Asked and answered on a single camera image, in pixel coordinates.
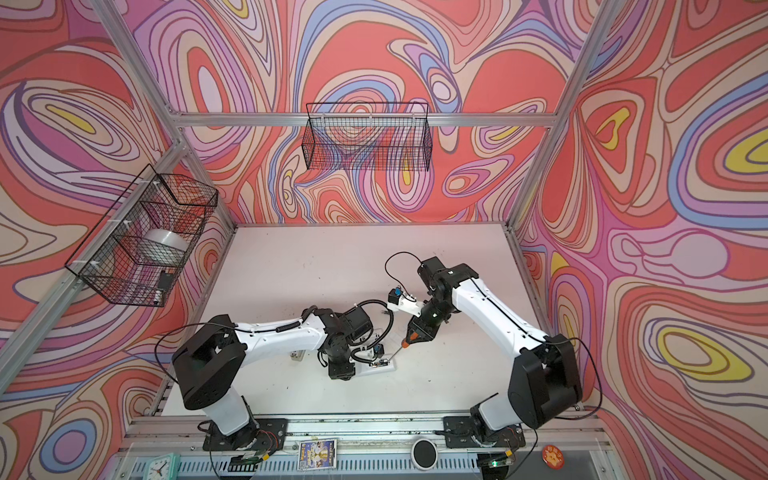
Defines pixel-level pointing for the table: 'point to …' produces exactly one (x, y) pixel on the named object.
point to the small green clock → (165, 467)
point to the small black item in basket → (165, 281)
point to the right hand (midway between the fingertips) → (417, 341)
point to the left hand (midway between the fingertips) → (351, 365)
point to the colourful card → (317, 454)
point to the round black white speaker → (424, 454)
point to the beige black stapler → (297, 355)
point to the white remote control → (369, 365)
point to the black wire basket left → (134, 254)
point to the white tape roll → (163, 247)
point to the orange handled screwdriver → (405, 344)
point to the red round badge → (553, 457)
